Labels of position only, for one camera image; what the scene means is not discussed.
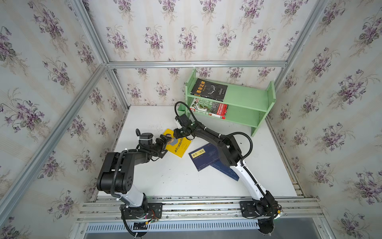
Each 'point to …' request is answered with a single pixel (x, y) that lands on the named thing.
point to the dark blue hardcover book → (205, 156)
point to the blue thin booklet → (225, 170)
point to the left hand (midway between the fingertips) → (170, 143)
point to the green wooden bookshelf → (246, 106)
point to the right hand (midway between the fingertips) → (181, 134)
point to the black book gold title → (208, 89)
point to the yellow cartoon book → (178, 146)
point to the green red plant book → (216, 109)
